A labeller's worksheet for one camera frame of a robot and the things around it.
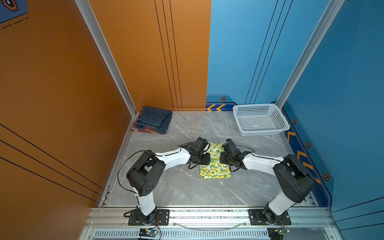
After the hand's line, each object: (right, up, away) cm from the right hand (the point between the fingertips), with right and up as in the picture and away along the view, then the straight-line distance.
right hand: (220, 158), depth 94 cm
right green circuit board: (+25, -29, -25) cm, 45 cm away
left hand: (-7, 0, -4) cm, 8 cm away
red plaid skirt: (-52, +18, +12) cm, 56 cm away
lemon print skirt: (-4, -5, -7) cm, 9 cm away
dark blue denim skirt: (-42, +25, +11) cm, 50 cm away
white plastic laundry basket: (+30, +25, +22) cm, 45 cm away
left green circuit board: (-37, -30, -23) cm, 53 cm away
